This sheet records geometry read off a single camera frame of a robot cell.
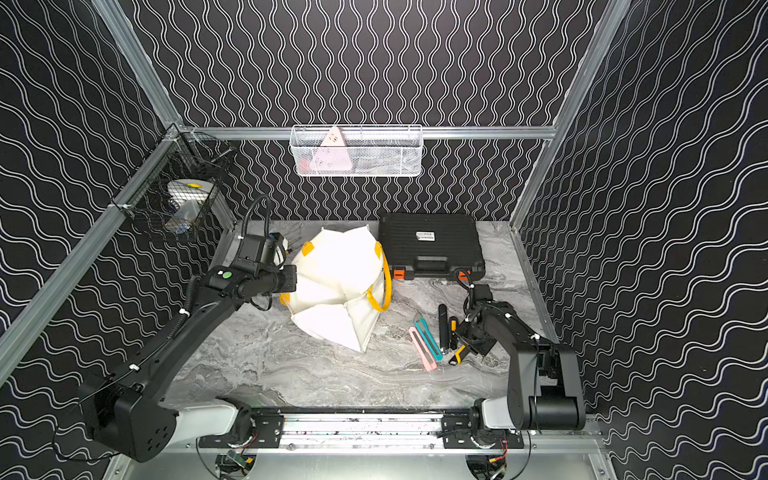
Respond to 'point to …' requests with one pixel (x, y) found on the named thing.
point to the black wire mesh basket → (174, 190)
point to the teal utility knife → (429, 338)
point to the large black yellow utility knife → (456, 359)
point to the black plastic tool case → (431, 246)
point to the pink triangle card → (332, 155)
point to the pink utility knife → (427, 359)
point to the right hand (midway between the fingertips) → (467, 343)
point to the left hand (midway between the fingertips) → (293, 271)
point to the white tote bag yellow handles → (343, 283)
